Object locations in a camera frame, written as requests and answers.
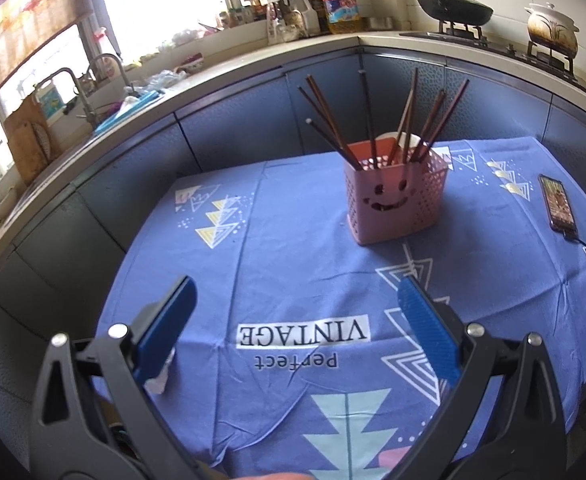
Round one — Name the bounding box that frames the white clay pot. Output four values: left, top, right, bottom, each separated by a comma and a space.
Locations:
524, 2, 580, 56

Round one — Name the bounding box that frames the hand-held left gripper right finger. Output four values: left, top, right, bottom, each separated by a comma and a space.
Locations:
397, 275, 566, 480

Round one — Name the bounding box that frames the metal faucet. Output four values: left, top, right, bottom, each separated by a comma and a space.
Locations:
33, 67, 96, 131
88, 52, 134, 96

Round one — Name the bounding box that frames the cooking oil bottle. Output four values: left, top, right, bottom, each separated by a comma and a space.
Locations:
321, 0, 364, 35

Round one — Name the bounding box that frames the blue printed tablecloth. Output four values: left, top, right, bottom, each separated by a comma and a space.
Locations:
93, 135, 586, 480

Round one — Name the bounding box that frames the gas stove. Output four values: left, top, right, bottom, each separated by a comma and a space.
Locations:
400, 20, 586, 98

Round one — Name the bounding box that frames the crumpled white tissue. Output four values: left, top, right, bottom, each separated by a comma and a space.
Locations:
145, 347, 176, 396

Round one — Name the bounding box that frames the blue plastic tray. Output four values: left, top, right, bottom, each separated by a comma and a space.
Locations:
94, 89, 166, 135

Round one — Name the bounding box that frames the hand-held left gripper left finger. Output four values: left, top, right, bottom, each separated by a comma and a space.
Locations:
32, 275, 209, 480

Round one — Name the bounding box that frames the pink plastic utensil holder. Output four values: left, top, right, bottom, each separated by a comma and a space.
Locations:
344, 131, 449, 246

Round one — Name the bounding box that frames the cluster of jars and bottles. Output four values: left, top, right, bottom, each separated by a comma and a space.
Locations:
215, 0, 324, 43

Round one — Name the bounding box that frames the wooden cutting board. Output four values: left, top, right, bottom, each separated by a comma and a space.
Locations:
4, 95, 64, 186

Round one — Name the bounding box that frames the window blind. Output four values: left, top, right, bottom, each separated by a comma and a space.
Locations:
0, 0, 96, 96

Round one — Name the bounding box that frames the kitchen countertop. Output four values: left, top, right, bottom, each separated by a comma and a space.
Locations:
0, 30, 586, 286

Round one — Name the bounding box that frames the group of wooden chopsticks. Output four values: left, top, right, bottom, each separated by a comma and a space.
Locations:
299, 67, 470, 171

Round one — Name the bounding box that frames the smartphone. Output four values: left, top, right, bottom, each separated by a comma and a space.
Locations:
538, 174, 579, 235

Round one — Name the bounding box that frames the black wok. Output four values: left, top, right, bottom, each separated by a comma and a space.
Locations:
415, 0, 495, 26

